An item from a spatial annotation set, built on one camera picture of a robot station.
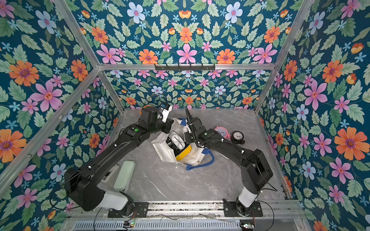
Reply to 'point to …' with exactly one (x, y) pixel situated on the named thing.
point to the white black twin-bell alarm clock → (176, 143)
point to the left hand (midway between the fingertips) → (175, 119)
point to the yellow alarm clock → (184, 153)
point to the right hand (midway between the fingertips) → (191, 131)
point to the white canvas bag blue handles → (198, 158)
